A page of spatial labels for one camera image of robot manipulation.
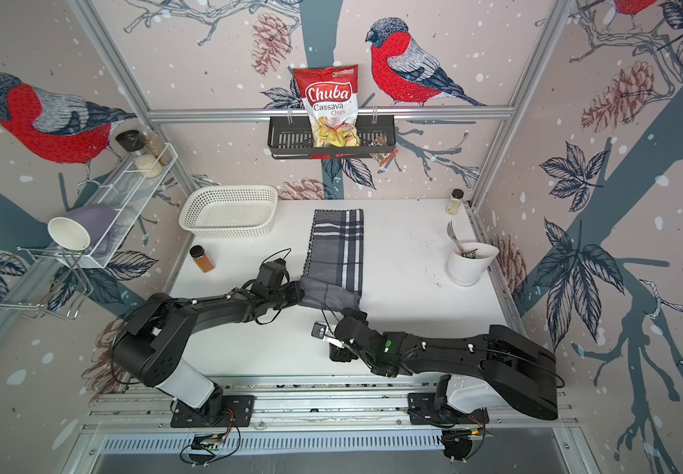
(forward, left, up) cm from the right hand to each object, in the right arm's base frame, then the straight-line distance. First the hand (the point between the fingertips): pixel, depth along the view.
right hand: (339, 321), depth 82 cm
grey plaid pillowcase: (+18, +4, -7) cm, 19 cm away
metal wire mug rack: (-5, +65, +17) cm, 67 cm away
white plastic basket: (+48, +56, -6) cm, 74 cm away
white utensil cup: (+18, -38, +6) cm, 43 cm away
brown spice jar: (+20, +48, +3) cm, 52 cm away
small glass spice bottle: (+50, -42, -1) cm, 66 cm away
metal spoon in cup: (+29, -36, +6) cm, 46 cm away
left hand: (+12, +10, -3) cm, 16 cm away
